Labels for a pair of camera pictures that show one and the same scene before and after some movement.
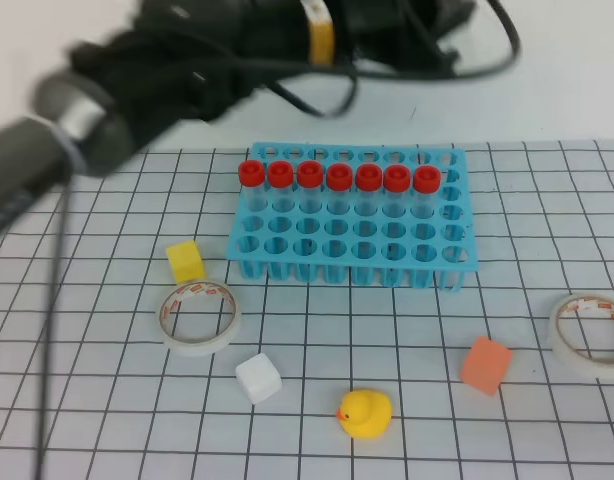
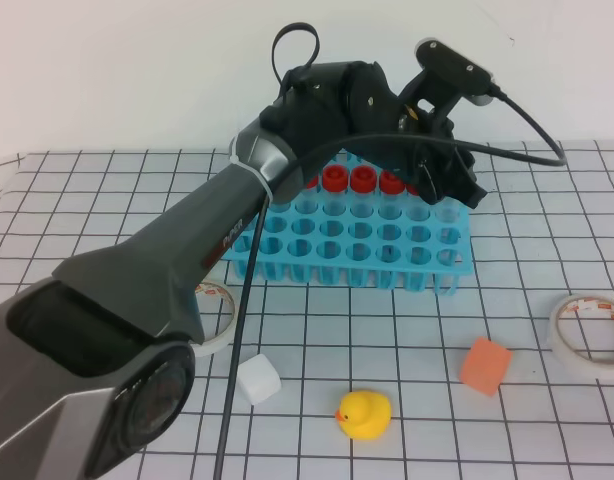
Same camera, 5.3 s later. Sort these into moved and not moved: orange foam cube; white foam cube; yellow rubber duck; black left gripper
Moved: black left gripper
Not moved: yellow rubber duck; white foam cube; orange foam cube
